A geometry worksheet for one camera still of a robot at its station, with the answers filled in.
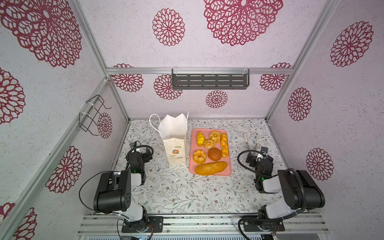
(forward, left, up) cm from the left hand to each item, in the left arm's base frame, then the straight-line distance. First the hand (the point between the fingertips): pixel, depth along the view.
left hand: (140, 152), depth 94 cm
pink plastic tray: (+8, -34, -6) cm, 36 cm away
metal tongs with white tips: (+13, -71, -4) cm, 73 cm away
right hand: (-2, -74, +3) cm, 74 cm away
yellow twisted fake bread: (+8, -55, -4) cm, 56 cm away
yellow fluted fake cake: (+15, -49, -3) cm, 52 cm away
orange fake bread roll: (+7, -44, -1) cm, 45 cm away
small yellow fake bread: (+13, -39, -4) cm, 41 cm away
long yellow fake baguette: (-11, -43, -1) cm, 45 cm away
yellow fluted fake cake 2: (-2, -38, -3) cm, 38 cm away
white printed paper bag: (+12, -21, +6) cm, 25 cm away
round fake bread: (-1, -47, -2) cm, 47 cm away
